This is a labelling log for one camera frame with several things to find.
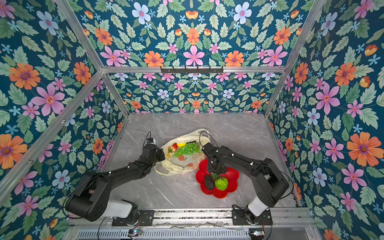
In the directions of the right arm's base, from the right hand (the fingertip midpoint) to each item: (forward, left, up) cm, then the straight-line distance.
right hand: (216, 167), depth 88 cm
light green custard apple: (-10, -3, +3) cm, 11 cm away
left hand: (+10, +33, +3) cm, 34 cm away
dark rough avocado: (-10, +4, +2) cm, 11 cm away
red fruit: (+13, +27, +2) cm, 30 cm away
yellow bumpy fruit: (+14, +24, +3) cm, 27 cm away
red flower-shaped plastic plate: (-4, -9, 0) cm, 10 cm away
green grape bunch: (+11, +17, +3) cm, 21 cm away
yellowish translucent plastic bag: (0, +26, 0) cm, 26 cm away
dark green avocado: (-5, 0, 0) cm, 5 cm away
